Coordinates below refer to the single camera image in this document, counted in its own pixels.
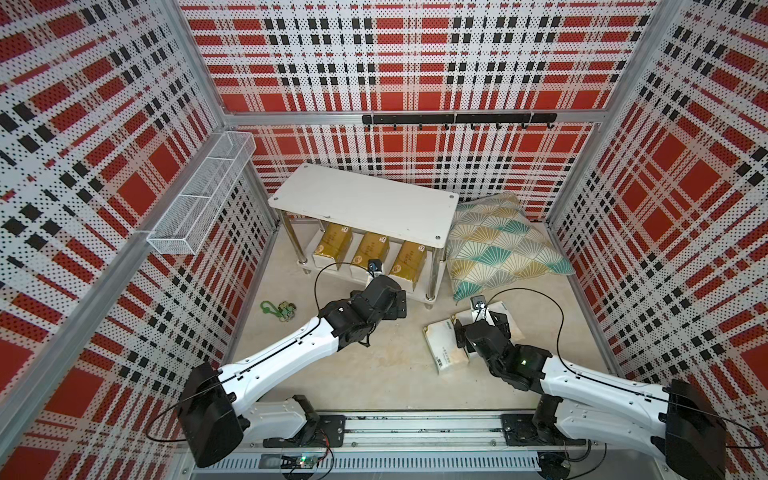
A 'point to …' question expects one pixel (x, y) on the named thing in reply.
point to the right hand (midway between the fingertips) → (477, 317)
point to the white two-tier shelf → (361, 227)
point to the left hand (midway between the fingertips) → (389, 296)
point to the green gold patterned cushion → (492, 242)
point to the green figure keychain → (285, 311)
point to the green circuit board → (306, 461)
